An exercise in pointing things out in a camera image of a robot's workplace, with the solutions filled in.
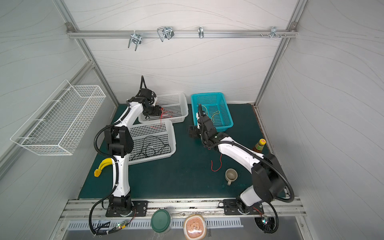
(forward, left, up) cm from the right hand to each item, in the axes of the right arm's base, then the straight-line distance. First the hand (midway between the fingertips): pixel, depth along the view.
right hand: (196, 124), depth 86 cm
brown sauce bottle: (-11, -35, -4) cm, 37 cm away
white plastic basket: (+29, +20, -17) cm, 39 cm away
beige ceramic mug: (-22, -21, -18) cm, 36 cm away
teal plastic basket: (+32, -13, -17) cm, 39 cm away
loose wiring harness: (-50, +40, -18) cm, 66 cm away
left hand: (+16, +27, -6) cm, 31 cm away
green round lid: (-46, +12, -8) cm, 49 cm away
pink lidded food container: (-48, -2, -15) cm, 50 cm away
